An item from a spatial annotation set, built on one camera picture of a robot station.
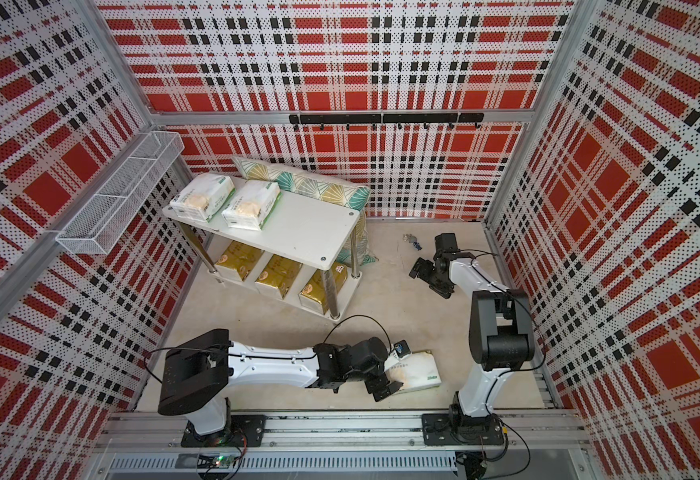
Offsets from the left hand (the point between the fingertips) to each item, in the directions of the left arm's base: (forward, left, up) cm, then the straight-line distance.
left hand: (394, 365), depth 79 cm
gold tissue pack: (+31, +47, +8) cm, 57 cm away
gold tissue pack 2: (+25, +34, +9) cm, 43 cm away
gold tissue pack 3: (+17, +22, +8) cm, 29 cm away
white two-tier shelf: (+23, +19, +29) cm, 41 cm away
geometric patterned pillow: (+35, +14, +31) cm, 49 cm away
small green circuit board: (-21, +41, -3) cm, 46 cm away
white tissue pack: (-2, -6, +2) cm, 6 cm away
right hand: (+27, -12, +1) cm, 30 cm away
